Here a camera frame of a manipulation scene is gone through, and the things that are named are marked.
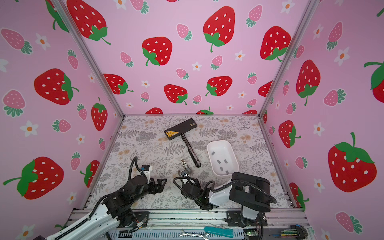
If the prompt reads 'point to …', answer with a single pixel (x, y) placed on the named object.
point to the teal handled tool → (227, 232)
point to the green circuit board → (252, 233)
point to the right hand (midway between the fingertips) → (182, 182)
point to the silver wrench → (205, 236)
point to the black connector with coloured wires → (296, 231)
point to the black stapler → (180, 129)
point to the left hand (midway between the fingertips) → (161, 180)
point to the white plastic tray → (223, 160)
